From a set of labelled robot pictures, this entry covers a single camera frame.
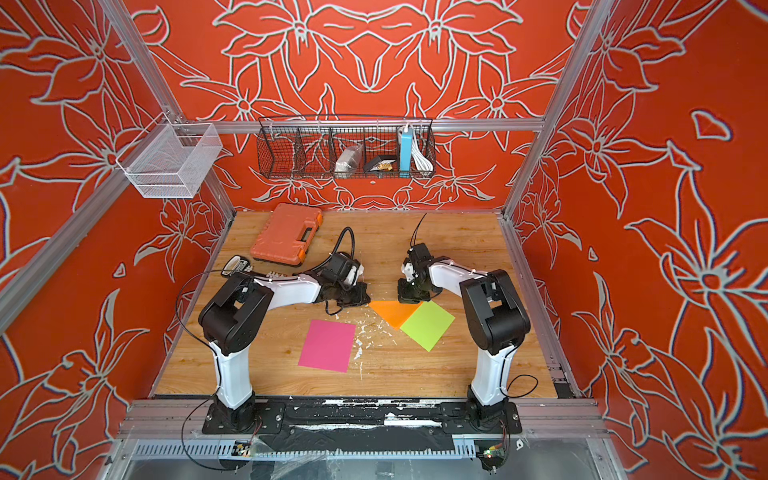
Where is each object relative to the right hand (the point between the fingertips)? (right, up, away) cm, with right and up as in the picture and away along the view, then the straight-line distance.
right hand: (396, 298), depth 94 cm
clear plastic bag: (-15, +44, -2) cm, 46 cm away
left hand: (-8, 0, +1) cm, 8 cm away
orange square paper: (-1, -4, -1) cm, 4 cm away
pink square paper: (-20, -12, -9) cm, 25 cm away
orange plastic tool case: (-42, +21, +17) cm, 49 cm away
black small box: (-5, +42, -8) cm, 43 cm away
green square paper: (+10, -8, -3) cm, 13 cm away
